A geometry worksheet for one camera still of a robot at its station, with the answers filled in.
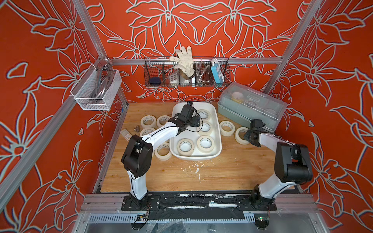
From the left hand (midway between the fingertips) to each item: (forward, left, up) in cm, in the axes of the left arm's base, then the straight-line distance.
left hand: (194, 116), depth 90 cm
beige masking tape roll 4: (-2, -12, -13) cm, 18 cm away
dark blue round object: (+24, +29, +10) cm, 39 cm away
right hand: (-4, -37, -13) cm, 39 cm away
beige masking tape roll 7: (+3, -25, -16) cm, 29 cm away
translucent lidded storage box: (+12, -34, +1) cm, 36 cm away
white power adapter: (+20, +15, +14) cm, 29 cm away
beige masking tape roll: (+6, +35, -16) cm, 38 cm away
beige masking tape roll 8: (-8, -30, -13) cm, 34 cm away
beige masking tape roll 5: (-15, +5, -15) cm, 21 cm away
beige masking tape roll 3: (+14, -9, -14) cm, 22 cm away
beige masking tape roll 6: (-11, -9, -15) cm, 20 cm away
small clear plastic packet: (-7, +47, -15) cm, 50 cm away
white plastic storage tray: (-3, 0, -16) cm, 16 cm away
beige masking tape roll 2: (-18, +19, -16) cm, 31 cm away
